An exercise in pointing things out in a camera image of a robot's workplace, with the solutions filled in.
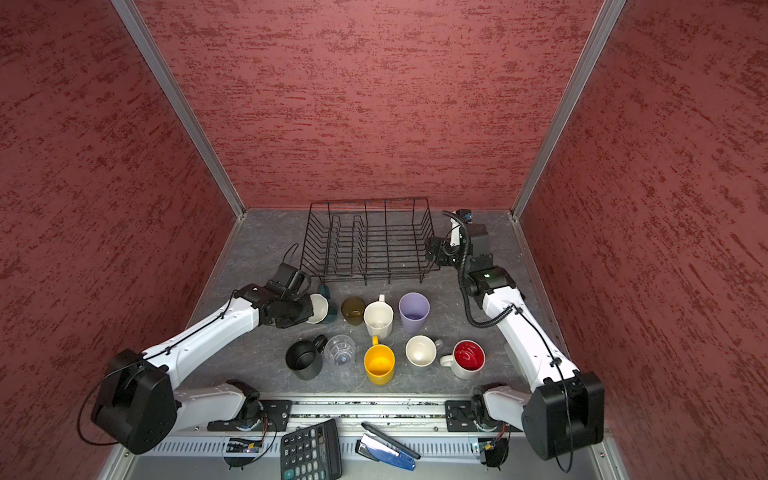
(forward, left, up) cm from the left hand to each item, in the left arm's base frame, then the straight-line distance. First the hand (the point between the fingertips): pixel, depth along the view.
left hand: (309, 318), depth 84 cm
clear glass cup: (-7, -9, -7) cm, 13 cm away
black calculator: (-31, -6, -4) cm, 32 cm away
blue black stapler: (-30, -21, -5) cm, 37 cm away
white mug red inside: (-10, -45, -4) cm, 47 cm away
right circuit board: (-30, -49, -8) cm, 58 cm away
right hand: (+15, -36, +17) cm, 42 cm away
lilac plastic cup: (+3, -31, +1) cm, 31 cm away
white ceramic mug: (+2, -20, -2) cm, 20 cm away
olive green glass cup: (+6, -11, -5) cm, 14 cm away
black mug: (-9, 0, -5) cm, 11 cm away
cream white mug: (-8, -32, -1) cm, 33 cm away
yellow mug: (-10, -21, -7) cm, 24 cm away
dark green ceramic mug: (+2, -4, +5) cm, 7 cm away
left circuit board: (-30, +14, -9) cm, 34 cm away
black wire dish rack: (+34, -14, -4) cm, 37 cm away
